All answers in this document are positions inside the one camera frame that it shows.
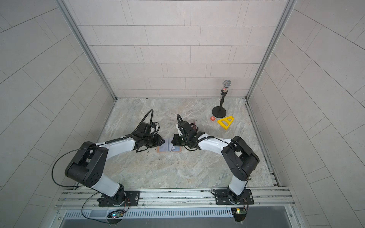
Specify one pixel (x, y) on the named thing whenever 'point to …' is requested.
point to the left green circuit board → (116, 214)
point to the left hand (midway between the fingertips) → (167, 139)
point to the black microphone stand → (220, 112)
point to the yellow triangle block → (225, 127)
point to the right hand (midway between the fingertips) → (170, 142)
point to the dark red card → (194, 126)
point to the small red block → (212, 118)
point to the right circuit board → (239, 213)
